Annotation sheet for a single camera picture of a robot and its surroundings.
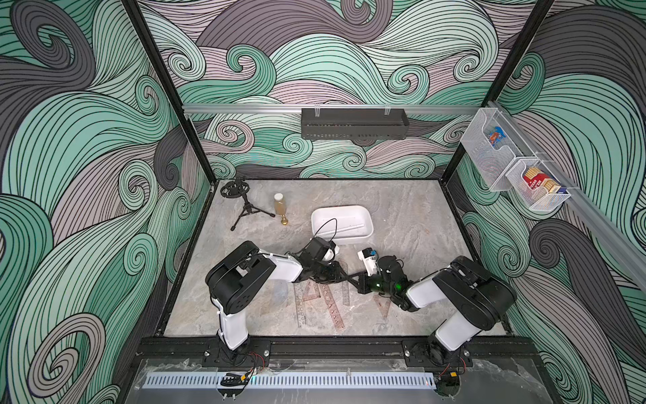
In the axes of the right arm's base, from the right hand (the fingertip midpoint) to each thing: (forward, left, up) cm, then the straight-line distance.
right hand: (350, 278), depth 90 cm
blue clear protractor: (-5, +25, +1) cm, 26 cm away
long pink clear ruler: (-7, +18, +2) cm, 19 cm away
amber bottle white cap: (+29, +28, +6) cm, 41 cm away
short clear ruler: (-7, +2, +2) cm, 7 cm away
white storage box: (+25, +1, -1) cm, 25 cm away
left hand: (0, +1, +3) cm, 3 cm away
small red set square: (-9, -10, +1) cm, 14 cm away
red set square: (-5, +14, +1) cm, 15 cm away
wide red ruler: (-14, +6, +1) cm, 15 cm away
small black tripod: (+23, +40, +25) cm, 52 cm away
